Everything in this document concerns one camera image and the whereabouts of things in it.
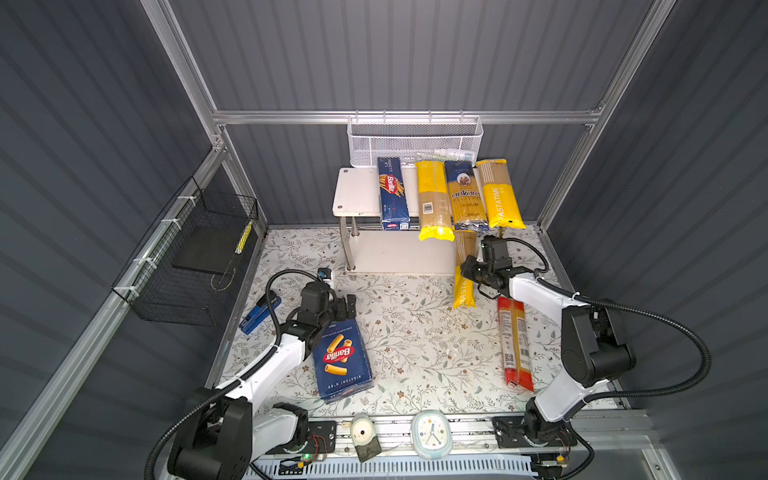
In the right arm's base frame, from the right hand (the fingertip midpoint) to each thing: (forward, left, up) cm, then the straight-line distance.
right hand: (466, 266), depth 95 cm
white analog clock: (-46, +14, -8) cm, 48 cm away
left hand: (-12, +39, +1) cm, 41 cm away
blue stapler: (-12, +68, -9) cm, 69 cm away
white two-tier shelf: (+10, +27, -4) cm, 29 cm away
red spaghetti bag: (-22, -12, -8) cm, 27 cm away
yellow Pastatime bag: (+6, 0, +3) cm, 7 cm away
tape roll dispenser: (-47, +30, -2) cm, 56 cm away
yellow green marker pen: (-4, +64, +19) cm, 66 cm away
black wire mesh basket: (-13, +75, +19) cm, 79 cm away
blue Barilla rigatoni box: (-29, +38, -4) cm, 47 cm away
